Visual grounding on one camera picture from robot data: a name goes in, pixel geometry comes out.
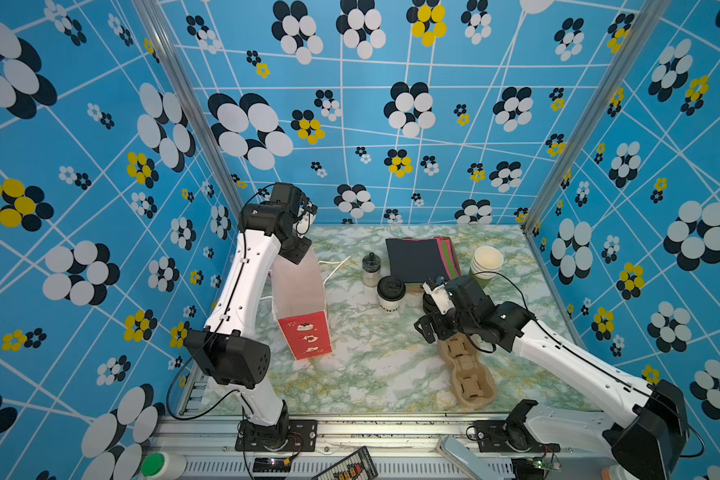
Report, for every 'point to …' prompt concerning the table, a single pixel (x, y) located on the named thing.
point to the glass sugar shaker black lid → (371, 265)
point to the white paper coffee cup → (390, 306)
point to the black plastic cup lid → (391, 288)
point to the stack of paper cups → (486, 262)
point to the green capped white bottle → (163, 465)
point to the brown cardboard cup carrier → (472, 385)
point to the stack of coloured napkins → (421, 261)
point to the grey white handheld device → (464, 458)
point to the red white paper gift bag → (300, 301)
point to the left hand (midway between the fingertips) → (292, 246)
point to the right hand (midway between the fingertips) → (430, 317)
